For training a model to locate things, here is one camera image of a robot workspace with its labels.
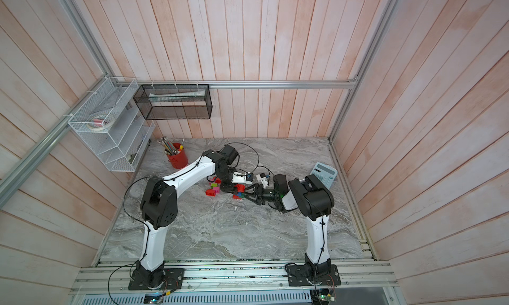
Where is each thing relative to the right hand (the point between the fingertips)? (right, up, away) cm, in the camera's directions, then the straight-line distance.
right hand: (245, 194), depth 93 cm
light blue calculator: (+42, +10, +9) cm, 45 cm away
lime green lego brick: (-16, +4, +5) cm, 17 cm away
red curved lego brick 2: (-14, +6, +9) cm, 18 cm away
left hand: (-5, +4, -1) cm, 7 cm away
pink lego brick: (-14, +2, +3) cm, 15 cm away
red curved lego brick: (-2, +4, -5) cm, 7 cm away
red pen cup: (-35, +16, +9) cm, 40 cm away
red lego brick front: (-4, -1, +1) cm, 5 cm away
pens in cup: (-39, +23, +5) cm, 45 cm away
